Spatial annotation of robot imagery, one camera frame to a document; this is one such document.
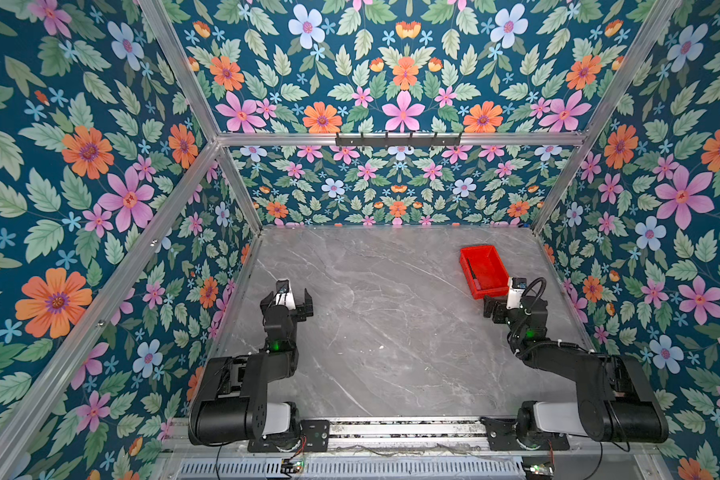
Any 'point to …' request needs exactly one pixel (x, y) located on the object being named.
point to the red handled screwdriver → (474, 276)
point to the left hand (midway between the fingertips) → (290, 290)
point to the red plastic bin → (484, 271)
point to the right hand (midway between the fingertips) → (509, 294)
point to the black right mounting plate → (502, 436)
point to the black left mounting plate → (314, 437)
